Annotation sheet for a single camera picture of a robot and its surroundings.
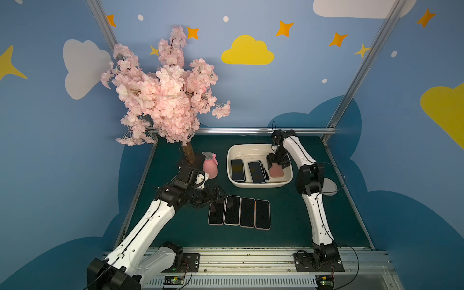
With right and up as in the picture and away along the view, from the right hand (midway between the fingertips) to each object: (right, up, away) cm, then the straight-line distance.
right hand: (277, 165), depth 104 cm
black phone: (-12, -4, -2) cm, 13 cm away
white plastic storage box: (-15, +7, +7) cm, 18 cm away
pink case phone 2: (-11, -26, -18) cm, 34 cm away
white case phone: (-26, -21, -16) cm, 37 cm away
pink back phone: (-1, -3, -2) cm, 4 cm away
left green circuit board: (-50, -45, -32) cm, 75 cm away
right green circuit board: (+12, -46, -31) cm, 57 cm away
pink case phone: (-19, -23, -18) cm, 35 cm away
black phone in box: (-23, -4, -2) cm, 23 cm away
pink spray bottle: (-38, +1, -9) cm, 39 cm away
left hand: (-31, -11, -29) cm, 44 cm away
